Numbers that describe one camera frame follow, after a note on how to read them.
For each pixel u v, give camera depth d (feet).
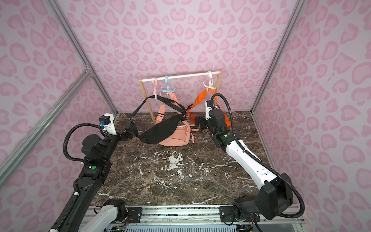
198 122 2.34
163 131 2.98
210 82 2.75
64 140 1.41
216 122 1.81
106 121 1.81
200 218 2.36
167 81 2.43
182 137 3.30
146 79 2.40
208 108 2.16
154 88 2.50
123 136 2.01
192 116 3.50
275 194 1.30
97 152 1.68
